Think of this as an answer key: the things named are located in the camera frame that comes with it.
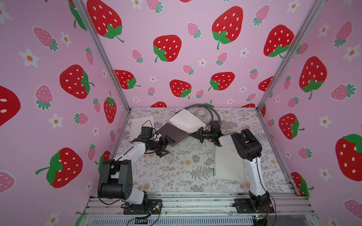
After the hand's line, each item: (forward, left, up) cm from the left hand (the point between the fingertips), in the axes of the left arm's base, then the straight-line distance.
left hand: (173, 145), depth 87 cm
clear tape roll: (+36, -21, -7) cm, 42 cm away
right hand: (+13, -12, -3) cm, 18 cm away
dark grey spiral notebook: (+19, +3, -11) cm, 23 cm away
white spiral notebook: (-8, -35, -8) cm, 37 cm away
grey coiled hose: (+44, -28, -9) cm, 54 cm away
